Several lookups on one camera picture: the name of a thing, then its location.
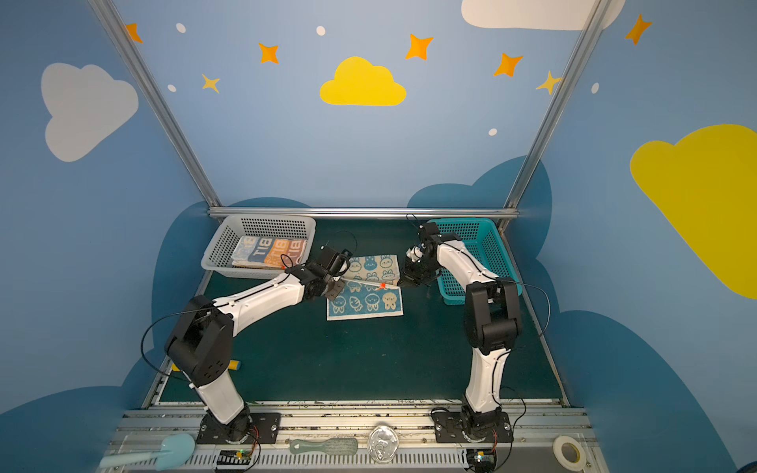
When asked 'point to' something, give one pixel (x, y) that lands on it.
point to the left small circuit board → (235, 457)
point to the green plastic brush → (331, 445)
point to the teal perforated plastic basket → (484, 238)
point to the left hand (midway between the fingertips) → (328, 276)
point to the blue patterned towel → (371, 290)
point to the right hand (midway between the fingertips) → (402, 280)
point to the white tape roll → (570, 453)
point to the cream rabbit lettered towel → (265, 252)
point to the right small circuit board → (481, 460)
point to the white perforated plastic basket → (219, 247)
